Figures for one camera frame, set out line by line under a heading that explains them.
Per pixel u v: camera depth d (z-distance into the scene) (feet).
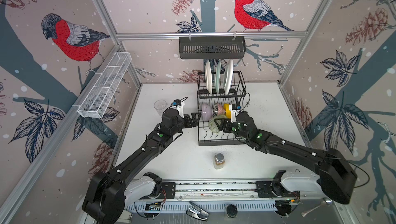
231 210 1.99
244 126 1.97
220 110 3.03
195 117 2.33
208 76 2.54
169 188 2.45
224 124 2.34
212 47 3.47
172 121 1.99
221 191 2.44
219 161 2.39
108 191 1.27
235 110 2.32
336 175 1.35
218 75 2.52
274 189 2.16
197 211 2.20
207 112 3.02
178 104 2.34
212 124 2.65
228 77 2.49
